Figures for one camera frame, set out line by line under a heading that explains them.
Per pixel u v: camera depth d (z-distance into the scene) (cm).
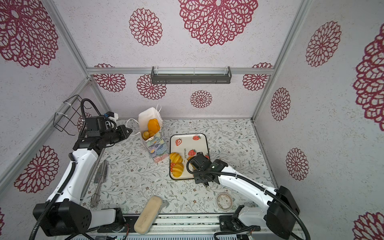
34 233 34
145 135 88
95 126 57
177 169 89
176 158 92
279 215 39
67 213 38
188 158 100
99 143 54
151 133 94
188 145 106
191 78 90
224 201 81
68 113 78
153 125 95
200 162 60
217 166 55
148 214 74
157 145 85
